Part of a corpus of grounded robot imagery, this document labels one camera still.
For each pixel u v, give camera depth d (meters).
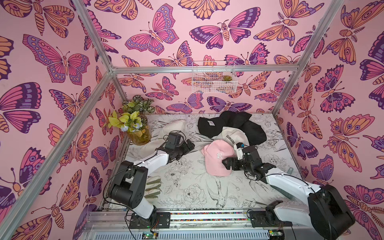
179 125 1.06
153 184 0.85
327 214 0.41
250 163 0.66
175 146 0.75
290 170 0.90
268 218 0.66
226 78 0.92
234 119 1.12
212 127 1.09
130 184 0.45
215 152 0.87
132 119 0.87
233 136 1.00
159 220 0.73
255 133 1.01
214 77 0.95
